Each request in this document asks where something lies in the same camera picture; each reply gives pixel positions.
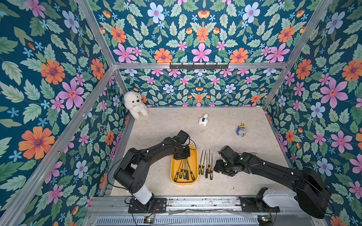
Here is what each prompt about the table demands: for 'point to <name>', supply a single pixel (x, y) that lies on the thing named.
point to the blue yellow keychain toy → (241, 130)
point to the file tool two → (202, 167)
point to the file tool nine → (181, 171)
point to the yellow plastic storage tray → (176, 165)
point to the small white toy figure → (203, 120)
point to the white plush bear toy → (133, 102)
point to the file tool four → (209, 170)
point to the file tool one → (200, 166)
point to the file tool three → (206, 168)
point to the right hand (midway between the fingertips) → (216, 170)
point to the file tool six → (187, 172)
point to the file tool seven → (191, 171)
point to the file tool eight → (185, 171)
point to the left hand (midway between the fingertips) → (191, 155)
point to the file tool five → (211, 170)
